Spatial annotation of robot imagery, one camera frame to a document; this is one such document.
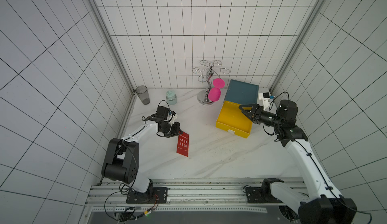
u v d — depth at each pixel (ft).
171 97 3.50
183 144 2.78
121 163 1.44
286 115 1.78
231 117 2.86
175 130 2.55
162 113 2.38
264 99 2.15
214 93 3.16
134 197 2.34
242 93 2.95
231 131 2.55
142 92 3.39
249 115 2.06
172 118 2.59
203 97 3.82
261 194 2.37
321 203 1.22
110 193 2.21
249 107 2.11
